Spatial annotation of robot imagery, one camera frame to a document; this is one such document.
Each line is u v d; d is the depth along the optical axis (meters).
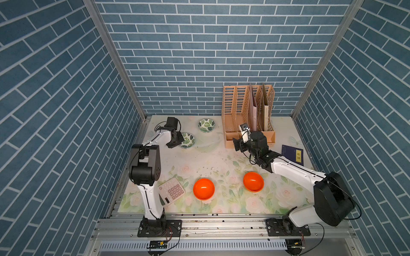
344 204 0.44
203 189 0.84
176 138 0.89
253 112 0.89
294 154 0.99
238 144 0.76
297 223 0.62
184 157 0.99
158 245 0.72
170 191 0.83
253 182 0.85
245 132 0.72
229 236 0.74
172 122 0.80
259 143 0.65
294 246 0.70
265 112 0.90
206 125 1.13
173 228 0.75
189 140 1.05
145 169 0.53
